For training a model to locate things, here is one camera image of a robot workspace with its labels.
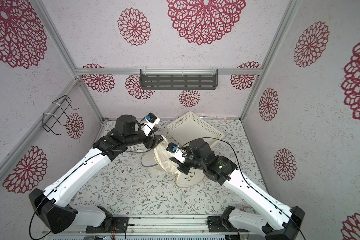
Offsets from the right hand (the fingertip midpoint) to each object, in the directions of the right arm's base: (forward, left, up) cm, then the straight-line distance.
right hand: (175, 157), depth 68 cm
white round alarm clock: (+1, +15, +6) cm, 16 cm away
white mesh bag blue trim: (+12, +19, -24) cm, 33 cm away
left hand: (+10, +8, +5) cm, 14 cm away
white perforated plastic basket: (+43, -8, -27) cm, 52 cm away
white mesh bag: (0, +6, 0) cm, 6 cm away
